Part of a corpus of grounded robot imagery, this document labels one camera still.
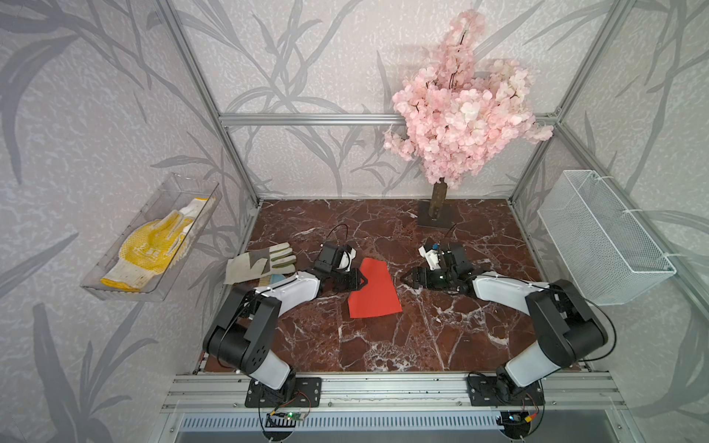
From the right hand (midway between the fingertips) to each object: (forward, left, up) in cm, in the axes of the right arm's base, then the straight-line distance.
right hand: (408, 279), depth 90 cm
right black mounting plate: (-31, -19, -5) cm, 37 cm away
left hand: (-1, +14, 0) cm, 14 cm away
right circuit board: (-37, -27, -11) cm, 47 cm away
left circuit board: (-37, +36, -8) cm, 52 cm away
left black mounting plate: (-31, +31, -3) cm, 44 cm away
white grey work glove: (+11, +47, -5) cm, 49 cm away
